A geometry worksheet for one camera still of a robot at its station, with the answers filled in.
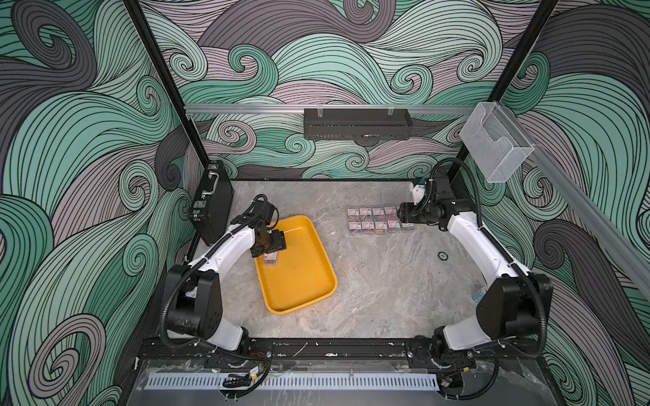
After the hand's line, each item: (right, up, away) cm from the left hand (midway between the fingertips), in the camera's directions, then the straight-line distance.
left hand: (275, 244), depth 88 cm
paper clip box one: (+41, +10, +17) cm, 46 cm away
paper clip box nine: (+46, +5, +13) cm, 48 cm away
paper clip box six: (-3, -6, +4) cm, 8 cm away
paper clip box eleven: (+30, +10, +18) cm, 37 cm away
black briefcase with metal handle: (-22, +14, -2) cm, 26 cm away
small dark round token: (+63, -5, +7) cm, 64 cm away
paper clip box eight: (+41, +5, +13) cm, 43 cm away
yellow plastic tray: (+10, -10, +3) cm, 15 cm away
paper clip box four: (+36, +5, +13) cm, 38 cm away
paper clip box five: (+30, +4, +13) cm, 33 cm away
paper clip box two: (+46, +11, +16) cm, 50 cm away
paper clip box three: (+36, +10, +19) cm, 42 cm away
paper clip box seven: (+52, +5, +13) cm, 54 cm away
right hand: (+46, +12, -2) cm, 47 cm away
